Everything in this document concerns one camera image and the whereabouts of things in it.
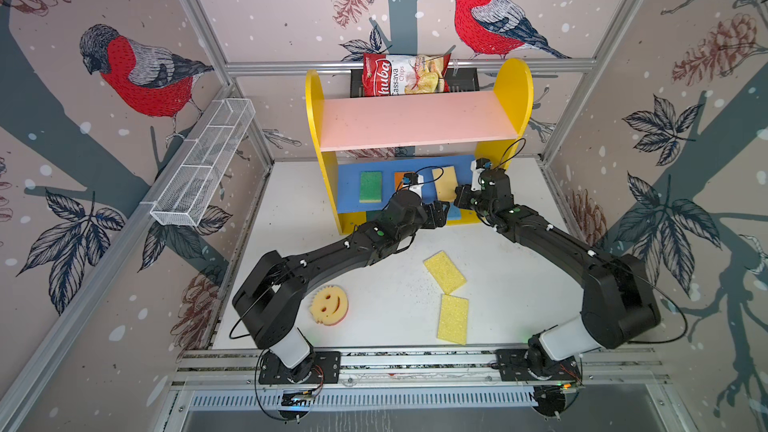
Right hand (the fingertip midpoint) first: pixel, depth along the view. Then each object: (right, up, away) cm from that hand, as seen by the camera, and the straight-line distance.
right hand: (451, 192), depth 88 cm
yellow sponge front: (-1, -35, -8) cm, 36 cm away
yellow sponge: (-2, -24, 0) cm, 25 cm away
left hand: (-4, -3, -10) cm, 11 cm away
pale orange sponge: (-1, +3, +3) cm, 5 cm away
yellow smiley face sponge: (-36, -32, -6) cm, 48 cm away
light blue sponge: (-2, -5, -12) cm, 13 cm away
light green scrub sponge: (-25, +1, +4) cm, 25 cm away
